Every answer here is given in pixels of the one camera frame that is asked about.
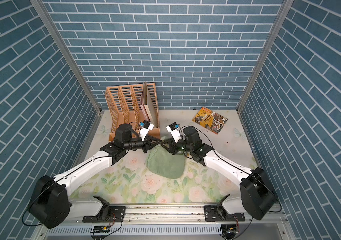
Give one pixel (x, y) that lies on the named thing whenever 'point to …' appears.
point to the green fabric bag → (161, 162)
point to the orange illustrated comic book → (210, 120)
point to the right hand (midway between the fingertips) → (164, 143)
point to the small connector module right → (229, 228)
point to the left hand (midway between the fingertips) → (163, 142)
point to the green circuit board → (102, 229)
